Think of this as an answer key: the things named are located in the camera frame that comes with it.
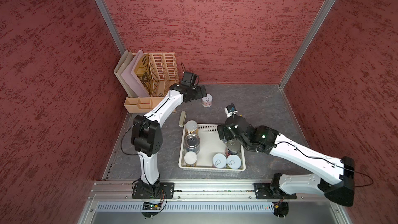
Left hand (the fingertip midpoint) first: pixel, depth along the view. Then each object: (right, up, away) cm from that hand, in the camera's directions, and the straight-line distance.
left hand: (199, 96), depth 91 cm
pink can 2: (+11, -34, -13) cm, 37 cm away
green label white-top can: (+18, -34, -13) cm, 41 cm away
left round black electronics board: (-24, -53, -18) cm, 61 cm away
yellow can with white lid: (-4, -17, -9) cm, 20 cm away
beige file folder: (-46, +20, -1) cm, 50 cm away
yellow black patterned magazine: (-37, +16, +9) cm, 41 cm away
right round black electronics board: (+38, -52, -22) cm, 68 cm away
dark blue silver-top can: (-3, -25, -12) cm, 28 cm away
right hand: (+14, -16, -17) cm, 27 cm away
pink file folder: (-42, +10, -1) cm, 43 cm away
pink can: (+5, -3, +13) cm, 14 cm away
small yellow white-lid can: (-4, -33, -13) cm, 35 cm away
